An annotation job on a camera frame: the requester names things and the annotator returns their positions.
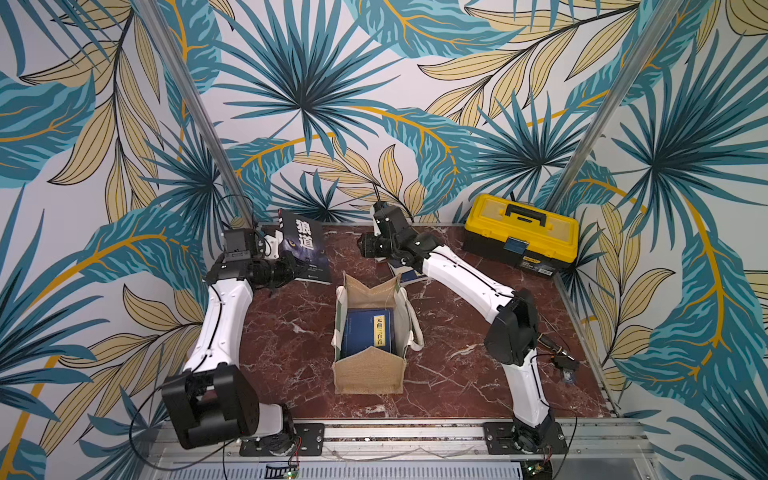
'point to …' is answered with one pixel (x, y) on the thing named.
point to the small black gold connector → (561, 359)
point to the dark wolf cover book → (306, 236)
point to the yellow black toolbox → (521, 234)
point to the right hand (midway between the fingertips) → (362, 241)
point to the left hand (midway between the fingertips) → (307, 268)
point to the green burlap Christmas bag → (372, 371)
